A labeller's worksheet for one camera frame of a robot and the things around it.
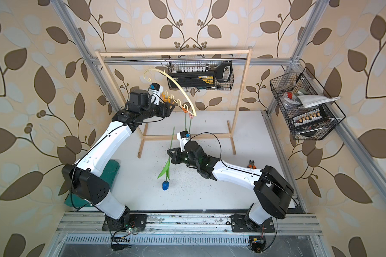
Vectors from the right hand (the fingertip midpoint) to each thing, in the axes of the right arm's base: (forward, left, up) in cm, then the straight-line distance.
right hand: (167, 151), depth 77 cm
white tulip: (+4, -10, +11) cm, 15 cm away
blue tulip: (-8, +1, -6) cm, 10 cm away
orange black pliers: (+1, -46, -20) cm, 51 cm away
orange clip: (+12, -10, +16) cm, 22 cm away
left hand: (+18, -3, +15) cm, 23 cm away
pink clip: (+8, -13, +15) cm, 21 cm away
